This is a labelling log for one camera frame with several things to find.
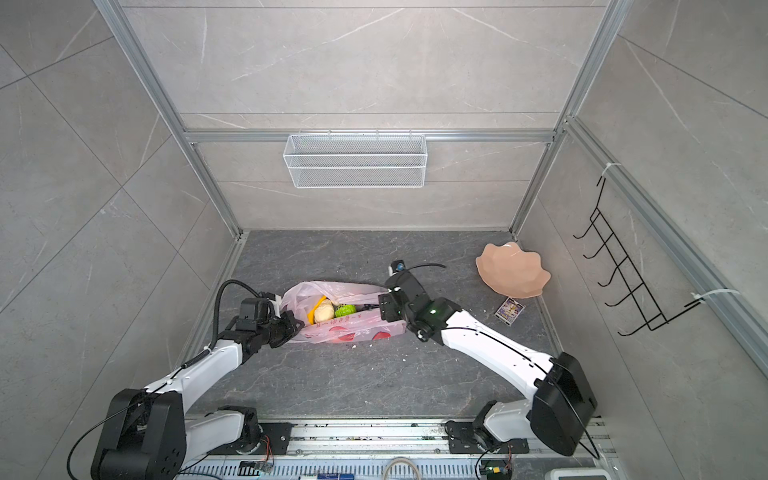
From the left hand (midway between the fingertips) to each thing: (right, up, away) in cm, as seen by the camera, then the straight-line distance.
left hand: (303, 316), depth 88 cm
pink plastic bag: (+18, -2, -4) cm, 19 cm away
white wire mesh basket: (+14, +51, +12) cm, 55 cm away
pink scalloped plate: (+70, +13, +18) cm, 74 cm away
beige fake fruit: (+6, +1, +3) cm, 6 cm away
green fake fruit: (+12, +1, +2) cm, 13 cm away
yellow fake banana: (+1, 0, +3) cm, 4 cm away
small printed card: (+65, 0, +7) cm, 66 cm away
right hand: (+27, +7, -7) cm, 29 cm away
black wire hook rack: (+81, +7, -27) cm, 86 cm away
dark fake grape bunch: (+18, +2, +6) cm, 19 cm away
